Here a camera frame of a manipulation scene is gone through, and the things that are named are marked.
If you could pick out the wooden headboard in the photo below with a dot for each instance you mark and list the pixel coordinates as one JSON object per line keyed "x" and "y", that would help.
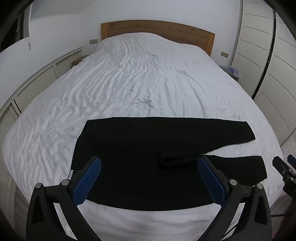
{"x": 161, "y": 27}

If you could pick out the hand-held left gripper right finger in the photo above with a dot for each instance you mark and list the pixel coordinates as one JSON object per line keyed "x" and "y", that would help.
{"x": 211, "y": 178}

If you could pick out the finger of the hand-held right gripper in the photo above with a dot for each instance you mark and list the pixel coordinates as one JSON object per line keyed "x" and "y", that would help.
{"x": 291, "y": 160}
{"x": 280, "y": 166}

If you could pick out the wooden nightstand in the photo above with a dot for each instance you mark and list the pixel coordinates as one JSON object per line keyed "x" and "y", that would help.
{"x": 77, "y": 61}

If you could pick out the white wardrobe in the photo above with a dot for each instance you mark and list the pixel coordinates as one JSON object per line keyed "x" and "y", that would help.
{"x": 259, "y": 46}

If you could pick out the black pants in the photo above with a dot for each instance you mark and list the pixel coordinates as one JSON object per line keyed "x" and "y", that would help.
{"x": 138, "y": 150}

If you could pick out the white bed blanket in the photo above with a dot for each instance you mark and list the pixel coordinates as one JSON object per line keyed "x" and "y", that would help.
{"x": 138, "y": 81}

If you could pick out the beige wall switch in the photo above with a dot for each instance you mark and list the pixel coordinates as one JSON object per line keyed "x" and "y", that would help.
{"x": 224, "y": 54}
{"x": 93, "y": 41}

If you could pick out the white blind pull rod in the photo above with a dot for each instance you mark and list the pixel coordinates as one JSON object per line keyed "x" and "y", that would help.
{"x": 29, "y": 34}

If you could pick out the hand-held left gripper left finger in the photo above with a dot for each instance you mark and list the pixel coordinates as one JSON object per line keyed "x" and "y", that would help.
{"x": 89, "y": 178}

